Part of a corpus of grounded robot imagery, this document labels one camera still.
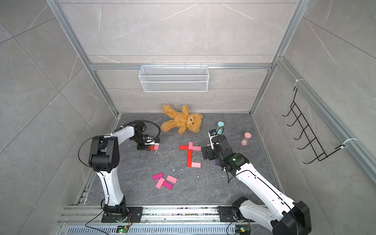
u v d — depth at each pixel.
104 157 0.54
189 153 0.98
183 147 0.99
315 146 0.65
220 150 0.57
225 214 0.74
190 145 1.00
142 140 0.88
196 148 0.98
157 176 0.86
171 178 0.85
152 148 0.98
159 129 0.82
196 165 0.91
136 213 0.73
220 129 1.09
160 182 0.84
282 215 0.39
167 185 0.84
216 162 0.93
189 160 0.94
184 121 1.05
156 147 0.98
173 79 1.00
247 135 0.95
